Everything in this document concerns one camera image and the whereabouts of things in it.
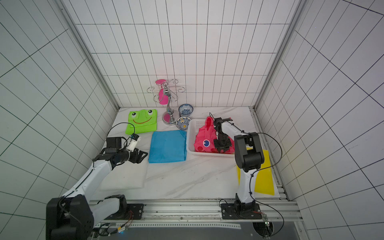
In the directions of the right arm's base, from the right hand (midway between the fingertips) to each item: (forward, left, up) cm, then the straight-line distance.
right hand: (217, 149), depth 95 cm
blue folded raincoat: (0, +33, +1) cm, 33 cm away
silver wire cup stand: (+25, +34, +27) cm, 50 cm away
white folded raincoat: (-21, +52, +4) cm, 56 cm away
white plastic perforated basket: (+14, +16, +5) cm, 22 cm away
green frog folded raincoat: (+21, +55, +1) cm, 59 cm away
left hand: (-10, +46, +8) cm, 48 cm away
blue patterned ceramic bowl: (+34, +24, +1) cm, 42 cm away
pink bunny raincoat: (+4, +8, +1) cm, 10 cm away
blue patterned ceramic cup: (+20, +25, +1) cm, 32 cm away
